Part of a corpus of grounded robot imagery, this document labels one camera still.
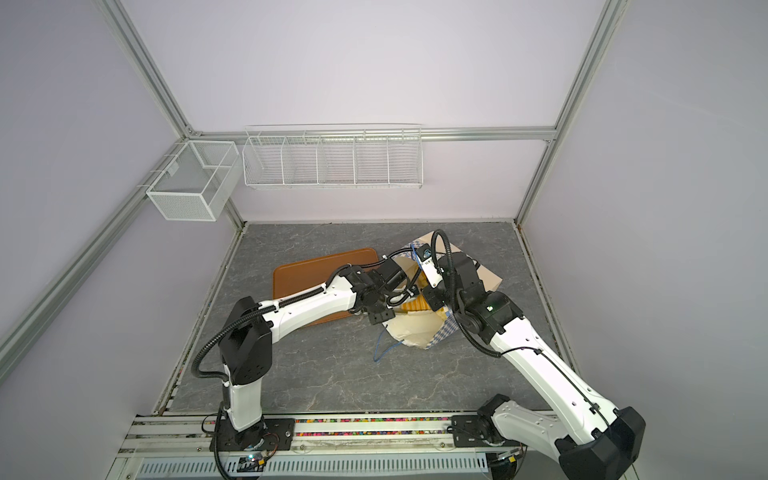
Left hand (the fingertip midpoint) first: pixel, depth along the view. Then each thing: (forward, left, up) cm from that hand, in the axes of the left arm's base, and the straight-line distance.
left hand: (382, 309), depth 86 cm
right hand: (0, -13, +15) cm, 20 cm away
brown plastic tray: (+21, +33, -13) cm, 41 cm away
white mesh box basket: (+43, +59, +16) cm, 75 cm away
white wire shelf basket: (+47, +12, +20) cm, 53 cm away
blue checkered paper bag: (-3, -12, -8) cm, 15 cm away
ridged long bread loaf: (-7, -9, +15) cm, 19 cm away
